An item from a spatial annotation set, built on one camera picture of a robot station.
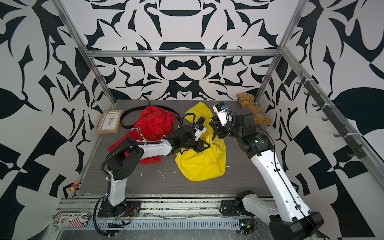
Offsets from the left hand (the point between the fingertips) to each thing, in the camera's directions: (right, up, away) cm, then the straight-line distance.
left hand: (208, 142), depth 88 cm
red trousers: (-33, +10, +6) cm, 35 cm away
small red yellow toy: (-73, -23, -5) cm, 77 cm away
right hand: (+1, +14, -18) cm, 23 cm away
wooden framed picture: (-67, +11, +18) cm, 70 cm away
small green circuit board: (+16, -36, -16) cm, 43 cm away
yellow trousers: (0, -11, -5) cm, 12 cm away
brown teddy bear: (+29, +25, +17) cm, 42 cm away
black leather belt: (-42, +24, +24) cm, 53 cm away
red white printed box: (-64, -32, -19) cm, 74 cm away
